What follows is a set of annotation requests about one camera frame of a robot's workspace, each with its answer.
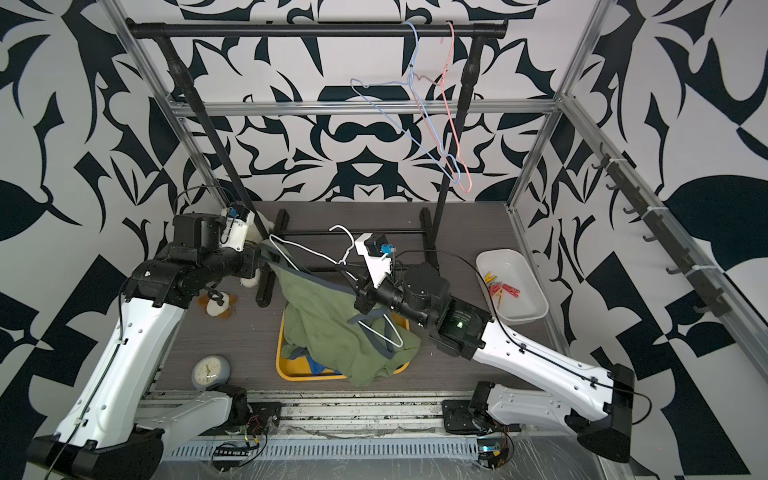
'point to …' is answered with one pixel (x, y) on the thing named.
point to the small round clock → (210, 371)
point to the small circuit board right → (492, 452)
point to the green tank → (326, 324)
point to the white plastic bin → (509, 267)
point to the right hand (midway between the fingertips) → (340, 261)
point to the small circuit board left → (229, 458)
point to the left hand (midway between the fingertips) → (251, 245)
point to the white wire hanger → (275, 239)
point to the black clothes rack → (330, 127)
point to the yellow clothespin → (489, 277)
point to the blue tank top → (315, 368)
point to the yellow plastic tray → (299, 368)
